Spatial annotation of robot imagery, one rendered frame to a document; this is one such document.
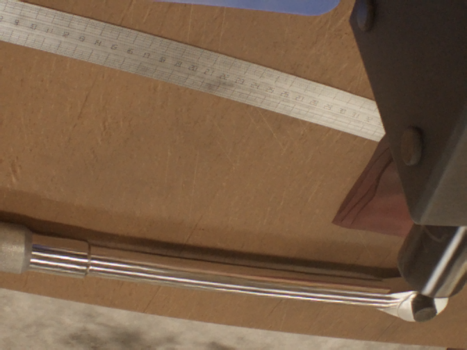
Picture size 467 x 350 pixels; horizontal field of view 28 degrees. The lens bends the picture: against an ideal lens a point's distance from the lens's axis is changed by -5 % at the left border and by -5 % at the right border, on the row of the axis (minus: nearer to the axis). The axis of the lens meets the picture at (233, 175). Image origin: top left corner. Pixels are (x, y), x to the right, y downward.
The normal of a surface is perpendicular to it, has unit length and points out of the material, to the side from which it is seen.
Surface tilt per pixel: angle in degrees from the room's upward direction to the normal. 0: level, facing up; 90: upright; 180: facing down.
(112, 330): 0
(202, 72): 0
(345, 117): 0
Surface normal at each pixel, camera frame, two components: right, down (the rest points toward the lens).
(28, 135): 0.11, 0.73
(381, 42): -0.97, -0.06
